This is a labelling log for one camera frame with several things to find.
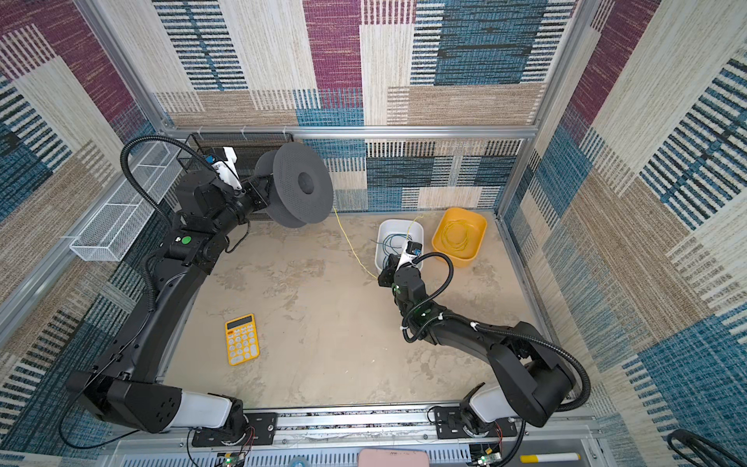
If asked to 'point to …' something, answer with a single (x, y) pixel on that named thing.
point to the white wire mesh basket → (111, 231)
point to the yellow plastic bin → (459, 233)
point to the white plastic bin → (386, 227)
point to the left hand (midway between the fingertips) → (271, 170)
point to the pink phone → (393, 457)
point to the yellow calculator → (242, 339)
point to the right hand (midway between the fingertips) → (388, 259)
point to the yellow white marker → (551, 457)
